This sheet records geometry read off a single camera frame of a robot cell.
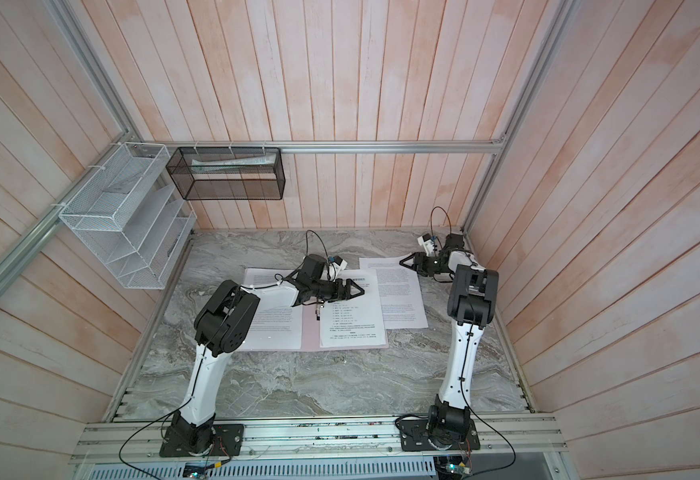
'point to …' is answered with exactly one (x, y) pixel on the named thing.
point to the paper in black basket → (233, 163)
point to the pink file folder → (311, 335)
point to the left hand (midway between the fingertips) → (357, 297)
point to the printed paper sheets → (356, 320)
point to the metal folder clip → (317, 311)
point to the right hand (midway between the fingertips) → (405, 264)
